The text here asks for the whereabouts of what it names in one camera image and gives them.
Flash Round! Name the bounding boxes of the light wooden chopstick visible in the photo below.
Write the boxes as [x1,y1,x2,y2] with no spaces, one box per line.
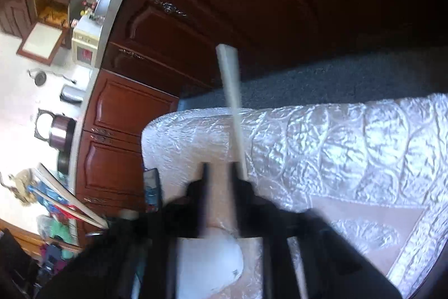
[37,163,85,205]
[31,187,106,229]
[31,169,107,228]

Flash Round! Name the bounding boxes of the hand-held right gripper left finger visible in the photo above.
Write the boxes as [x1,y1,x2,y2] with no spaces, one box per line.
[37,162,212,299]

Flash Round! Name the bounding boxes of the grey countertop appliance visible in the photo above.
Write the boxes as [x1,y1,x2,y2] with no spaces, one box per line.
[59,85,85,104]

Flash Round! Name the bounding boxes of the wooden wall cabinet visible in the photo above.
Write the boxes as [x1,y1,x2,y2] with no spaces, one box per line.
[17,0,75,59]

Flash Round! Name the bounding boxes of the white spoon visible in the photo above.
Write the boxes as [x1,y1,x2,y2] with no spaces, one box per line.
[177,44,246,293]

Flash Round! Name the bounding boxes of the dark frying pan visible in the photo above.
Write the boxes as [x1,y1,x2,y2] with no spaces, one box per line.
[57,149,71,174]

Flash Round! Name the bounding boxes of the wooden base cabinets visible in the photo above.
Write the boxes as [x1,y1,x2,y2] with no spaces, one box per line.
[75,0,448,215]

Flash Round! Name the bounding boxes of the silver cooking pot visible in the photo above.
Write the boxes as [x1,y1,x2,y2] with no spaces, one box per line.
[49,114,76,150]

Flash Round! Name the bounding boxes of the floral utensil holder teal rim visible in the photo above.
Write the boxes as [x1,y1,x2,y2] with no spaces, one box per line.
[143,169,164,214]

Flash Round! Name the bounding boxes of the white quilted tablecloth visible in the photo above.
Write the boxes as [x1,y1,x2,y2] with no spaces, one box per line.
[141,93,448,299]

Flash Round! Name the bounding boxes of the cream microwave oven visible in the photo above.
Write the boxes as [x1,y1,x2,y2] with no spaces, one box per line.
[72,19,101,67]

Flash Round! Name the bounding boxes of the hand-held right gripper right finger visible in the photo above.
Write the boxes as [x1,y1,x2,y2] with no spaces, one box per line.
[229,162,403,299]

